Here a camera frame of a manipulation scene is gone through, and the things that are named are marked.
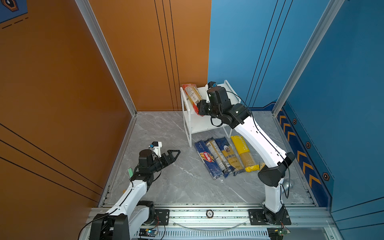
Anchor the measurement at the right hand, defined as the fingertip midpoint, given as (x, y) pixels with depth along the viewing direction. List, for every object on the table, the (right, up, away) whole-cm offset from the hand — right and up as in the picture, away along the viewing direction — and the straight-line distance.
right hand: (197, 104), depth 73 cm
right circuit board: (+38, -61, -3) cm, 72 cm away
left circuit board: (-23, -62, -2) cm, 66 cm away
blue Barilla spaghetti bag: (+7, -31, +16) cm, 36 cm away
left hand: (-11, -26, +9) cm, 30 cm away
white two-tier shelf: (-1, -9, +19) cm, 21 cm away
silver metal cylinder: (+50, -42, +8) cm, 66 cm away
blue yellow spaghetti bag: (+21, -29, +19) cm, 41 cm away
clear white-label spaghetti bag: (+12, -27, +21) cm, 36 cm away
